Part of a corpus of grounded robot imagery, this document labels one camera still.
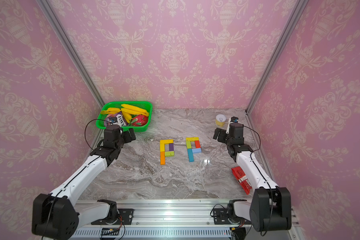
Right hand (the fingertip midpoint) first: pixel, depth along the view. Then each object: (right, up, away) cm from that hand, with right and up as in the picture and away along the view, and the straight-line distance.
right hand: (219, 131), depth 86 cm
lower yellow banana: (-62, +10, +24) cm, 67 cm away
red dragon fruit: (-51, +7, +17) cm, 55 cm away
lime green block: (-29, -15, +10) cm, 34 cm away
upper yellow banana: (-57, +15, +25) cm, 64 cm away
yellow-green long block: (-15, -6, +17) cm, 23 cm away
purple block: (-29, -11, +14) cm, 34 cm away
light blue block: (-12, -13, +12) cm, 21 cm away
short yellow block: (-35, -11, +14) cm, 39 cm away
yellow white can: (+6, +7, +23) cm, 25 cm away
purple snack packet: (-54, +6, -13) cm, 56 cm away
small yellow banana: (-75, +14, +25) cm, 80 cm away
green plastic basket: (-49, +18, +29) cm, 59 cm away
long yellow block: (-32, -8, +17) cm, 38 cm away
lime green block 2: (-17, -10, +14) cm, 24 cm away
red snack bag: (+12, -26, -3) cm, 28 cm away
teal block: (-16, -16, +11) cm, 25 cm away
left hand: (-52, 0, -2) cm, 52 cm away
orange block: (-34, -17, +8) cm, 39 cm away
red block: (-11, -10, +14) cm, 21 cm away
